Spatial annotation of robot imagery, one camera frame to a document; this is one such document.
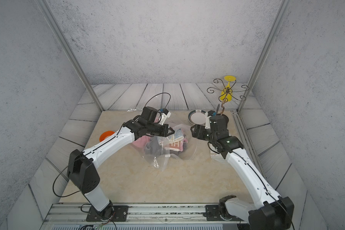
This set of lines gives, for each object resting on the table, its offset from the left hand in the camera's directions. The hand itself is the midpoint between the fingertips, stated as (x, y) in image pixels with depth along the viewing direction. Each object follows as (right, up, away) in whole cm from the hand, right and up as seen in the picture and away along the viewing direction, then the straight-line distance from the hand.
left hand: (176, 132), depth 78 cm
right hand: (+11, +2, -2) cm, 12 cm away
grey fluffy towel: (-13, -9, +3) cm, 16 cm away
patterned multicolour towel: (0, -6, +10) cm, 11 cm away
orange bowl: (-50, -3, +23) cm, 55 cm away
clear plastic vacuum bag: (-4, -13, -1) cm, 14 cm away
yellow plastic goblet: (+31, +23, +11) cm, 40 cm away
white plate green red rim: (+17, +9, +39) cm, 44 cm away
